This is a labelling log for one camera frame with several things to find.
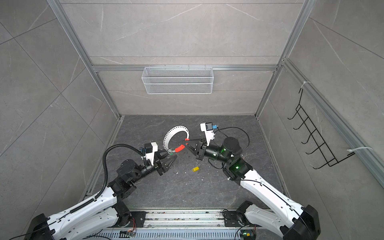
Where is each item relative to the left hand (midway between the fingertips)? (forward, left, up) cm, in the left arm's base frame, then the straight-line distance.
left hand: (173, 150), depth 65 cm
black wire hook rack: (+4, -65, +2) cm, 66 cm away
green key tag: (-1, +1, -2) cm, 2 cm away
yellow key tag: (+4, -10, -30) cm, 32 cm away
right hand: (0, -5, +6) cm, 8 cm away
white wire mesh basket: (+56, 0, 0) cm, 56 cm away
